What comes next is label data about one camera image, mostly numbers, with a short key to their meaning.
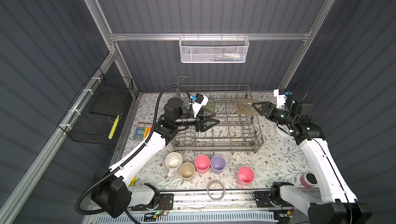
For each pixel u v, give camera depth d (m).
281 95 0.64
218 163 0.85
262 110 0.64
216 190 0.78
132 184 0.44
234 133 0.99
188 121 0.61
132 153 0.45
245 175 0.81
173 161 0.85
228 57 0.92
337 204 0.81
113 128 0.68
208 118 0.60
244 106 0.78
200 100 0.58
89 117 0.72
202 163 0.86
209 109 0.82
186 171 0.83
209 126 0.62
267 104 0.62
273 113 0.63
